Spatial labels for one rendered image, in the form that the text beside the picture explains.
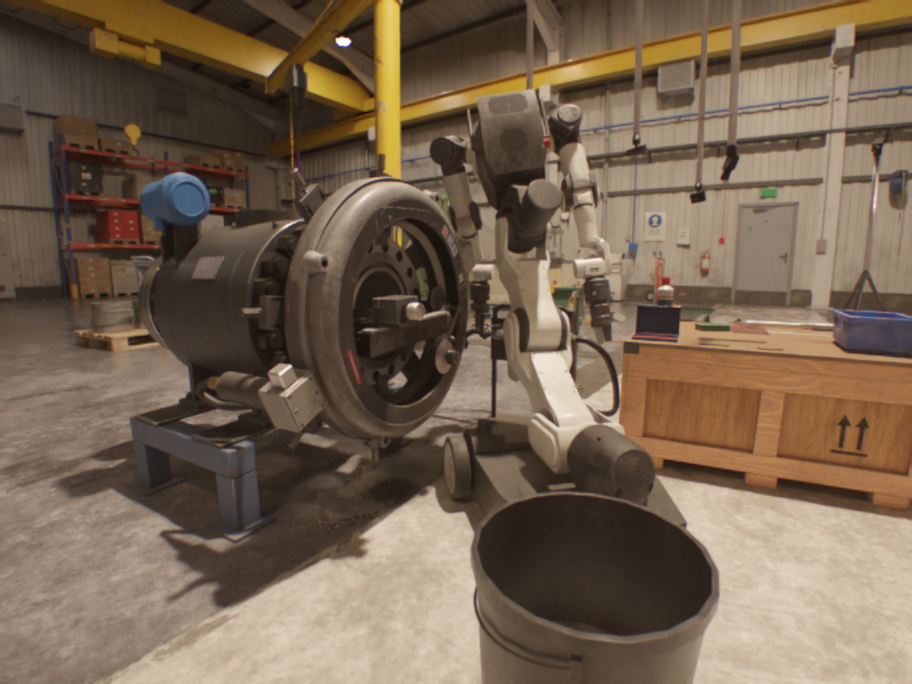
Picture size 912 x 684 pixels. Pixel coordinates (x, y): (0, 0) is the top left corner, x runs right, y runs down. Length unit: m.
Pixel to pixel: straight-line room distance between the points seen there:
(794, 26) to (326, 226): 11.41
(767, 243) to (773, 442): 9.95
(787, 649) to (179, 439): 1.59
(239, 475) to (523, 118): 1.39
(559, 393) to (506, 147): 0.81
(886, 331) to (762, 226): 9.81
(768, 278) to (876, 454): 9.84
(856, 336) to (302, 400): 1.70
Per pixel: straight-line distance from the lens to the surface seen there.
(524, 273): 1.48
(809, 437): 1.84
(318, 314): 1.04
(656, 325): 1.91
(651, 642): 0.56
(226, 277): 1.45
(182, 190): 1.68
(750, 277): 11.60
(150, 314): 1.97
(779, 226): 11.64
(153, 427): 1.68
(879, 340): 1.90
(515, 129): 1.60
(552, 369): 1.36
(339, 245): 1.07
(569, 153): 1.72
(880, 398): 1.83
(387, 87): 5.33
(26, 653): 1.30
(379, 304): 1.14
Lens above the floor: 0.73
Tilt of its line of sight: 9 degrees down
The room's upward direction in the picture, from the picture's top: straight up
